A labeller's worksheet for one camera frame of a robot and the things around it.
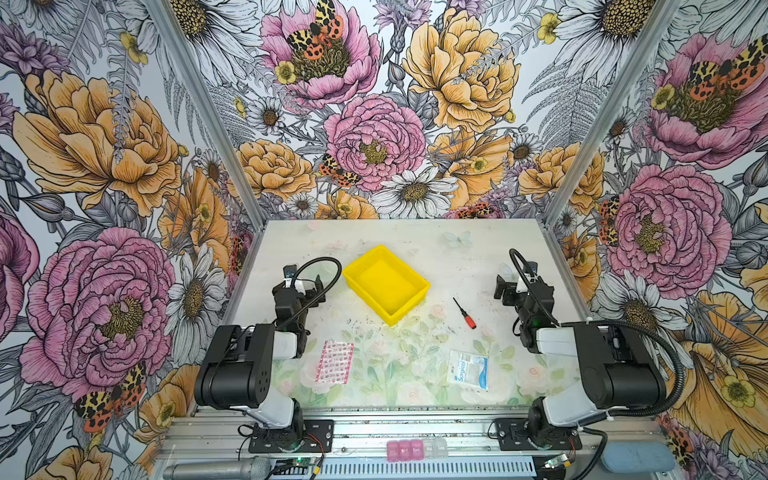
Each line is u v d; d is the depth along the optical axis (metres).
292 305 0.71
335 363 0.86
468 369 0.85
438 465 0.65
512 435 0.73
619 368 0.47
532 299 0.73
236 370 0.45
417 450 0.71
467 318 0.95
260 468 0.67
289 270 0.80
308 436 0.73
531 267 0.78
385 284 1.02
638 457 0.69
